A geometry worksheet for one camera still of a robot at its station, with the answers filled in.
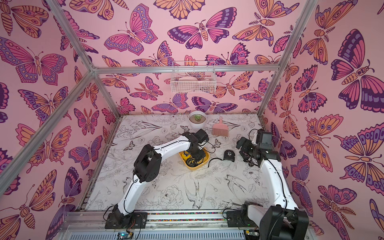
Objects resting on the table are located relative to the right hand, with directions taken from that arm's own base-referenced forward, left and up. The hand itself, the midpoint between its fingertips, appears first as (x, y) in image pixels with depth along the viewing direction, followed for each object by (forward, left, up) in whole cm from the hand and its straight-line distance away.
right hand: (241, 144), depth 82 cm
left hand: (+2, +23, -16) cm, 28 cm away
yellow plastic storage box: (-4, +20, -11) cm, 23 cm away
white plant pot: (+24, +25, -6) cm, 35 cm away
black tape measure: (0, +5, -13) cm, 14 cm away
